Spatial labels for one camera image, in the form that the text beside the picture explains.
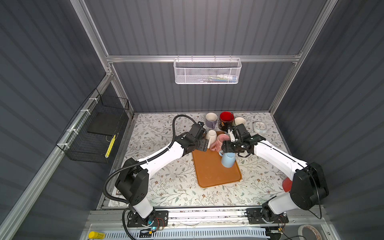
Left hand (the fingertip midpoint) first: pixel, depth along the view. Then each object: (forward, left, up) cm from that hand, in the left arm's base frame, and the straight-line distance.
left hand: (201, 140), depth 86 cm
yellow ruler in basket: (-9, +44, +12) cm, 46 cm away
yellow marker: (-41, +49, -6) cm, 64 cm away
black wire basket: (-3, +54, +12) cm, 55 cm away
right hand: (-3, -16, -4) cm, 17 cm away
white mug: (+7, -7, -4) cm, 11 cm away
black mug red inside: (+21, -20, -5) cm, 30 cm away
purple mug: (+26, -10, -11) cm, 30 cm away
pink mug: (+1, -11, -7) cm, 13 cm away
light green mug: (+18, -28, -4) cm, 34 cm away
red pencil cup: (-31, -32, +11) cm, 45 cm away
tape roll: (-46, -50, -13) cm, 69 cm away
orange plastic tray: (-10, -7, -16) cm, 20 cm away
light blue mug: (-9, -15, -6) cm, 18 cm away
